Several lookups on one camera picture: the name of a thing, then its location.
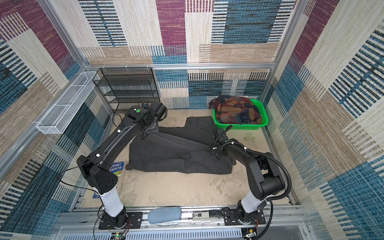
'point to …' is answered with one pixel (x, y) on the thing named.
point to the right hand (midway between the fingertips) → (216, 151)
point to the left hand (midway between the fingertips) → (149, 127)
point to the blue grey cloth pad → (161, 214)
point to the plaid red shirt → (234, 109)
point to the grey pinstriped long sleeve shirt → (184, 148)
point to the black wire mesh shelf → (129, 86)
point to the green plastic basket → (262, 111)
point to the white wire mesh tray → (59, 116)
